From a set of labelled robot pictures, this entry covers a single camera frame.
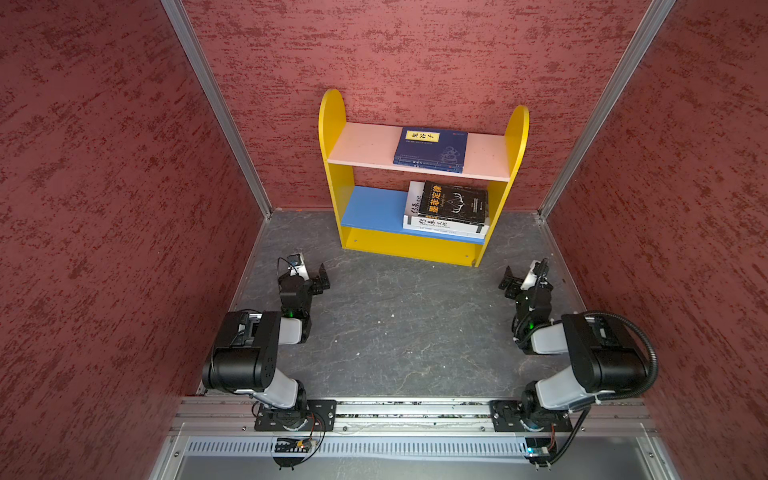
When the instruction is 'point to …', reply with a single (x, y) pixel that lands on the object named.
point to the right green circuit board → (537, 447)
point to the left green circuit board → (292, 445)
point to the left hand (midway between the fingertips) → (309, 271)
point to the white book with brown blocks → (449, 227)
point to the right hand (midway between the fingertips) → (521, 274)
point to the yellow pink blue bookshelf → (372, 217)
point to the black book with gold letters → (454, 202)
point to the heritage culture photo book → (414, 198)
